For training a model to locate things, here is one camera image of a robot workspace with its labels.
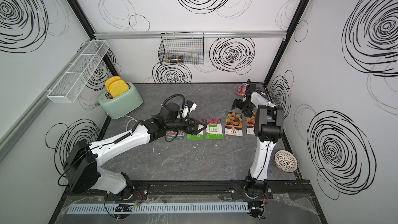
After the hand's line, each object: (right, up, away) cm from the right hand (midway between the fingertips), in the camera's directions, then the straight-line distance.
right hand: (241, 110), depth 101 cm
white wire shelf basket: (-90, +14, -28) cm, 95 cm away
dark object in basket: (-42, +30, -12) cm, 53 cm away
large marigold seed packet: (-5, -9, -3) cm, 11 cm away
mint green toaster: (-74, +4, -8) cm, 75 cm away
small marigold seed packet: (+5, -9, -3) cm, 11 cm away
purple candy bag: (+3, +15, +13) cm, 20 cm away
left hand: (-26, -5, -26) cm, 37 cm away
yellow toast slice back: (-82, +18, -10) cm, 84 cm away
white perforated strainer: (+19, -26, -19) cm, 37 cm away
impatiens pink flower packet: (-18, -11, -6) cm, 22 cm away
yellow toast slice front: (-76, +15, -10) cm, 78 cm away
